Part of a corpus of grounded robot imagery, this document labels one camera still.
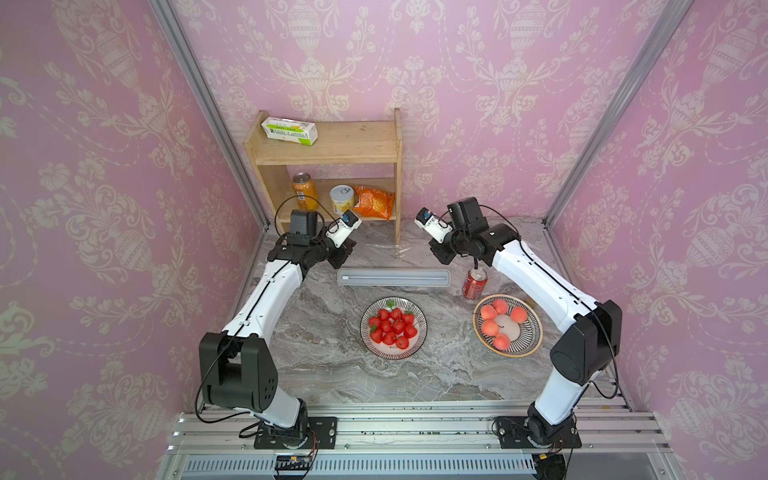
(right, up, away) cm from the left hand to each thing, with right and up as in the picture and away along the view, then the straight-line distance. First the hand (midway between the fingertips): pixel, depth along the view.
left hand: (351, 242), depth 84 cm
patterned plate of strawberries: (+12, -26, +5) cm, 29 cm away
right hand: (+24, +1, 0) cm, 24 cm away
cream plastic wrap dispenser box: (+13, -11, +10) cm, 20 cm away
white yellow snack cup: (-4, +14, +8) cm, 16 cm away
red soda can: (+37, -13, +8) cm, 40 cm away
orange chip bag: (+6, +12, +5) cm, 14 cm away
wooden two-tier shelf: (-3, +27, +21) cm, 35 cm away
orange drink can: (-14, +15, +3) cm, 21 cm away
